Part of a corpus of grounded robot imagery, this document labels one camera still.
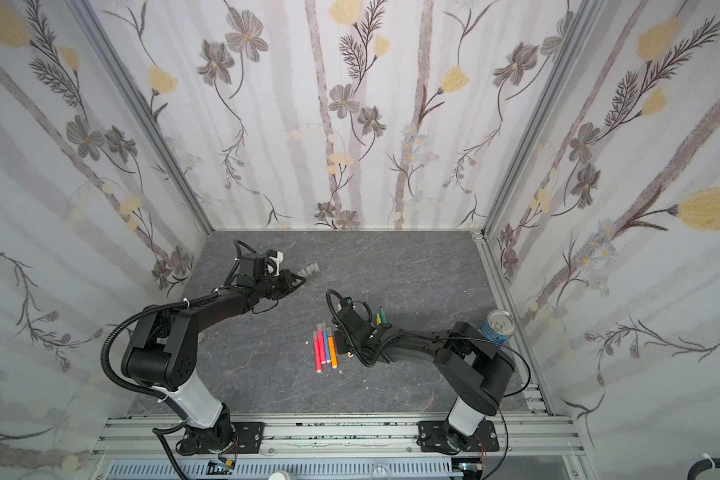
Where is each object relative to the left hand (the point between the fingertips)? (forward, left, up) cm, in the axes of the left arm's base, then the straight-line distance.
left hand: (301, 271), depth 93 cm
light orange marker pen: (-22, -10, -11) cm, 27 cm away
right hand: (-17, -10, -5) cm, 20 cm away
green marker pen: (-10, -26, -11) cm, 30 cm away
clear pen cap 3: (+8, +2, -12) cm, 15 cm away
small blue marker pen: (-21, -8, -10) cm, 25 cm away
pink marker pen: (-22, -6, -11) cm, 26 cm away
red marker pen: (-20, -7, -11) cm, 23 cm away
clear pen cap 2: (+9, 0, -12) cm, 15 cm away
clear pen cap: (+10, -3, -11) cm, 15 cm away
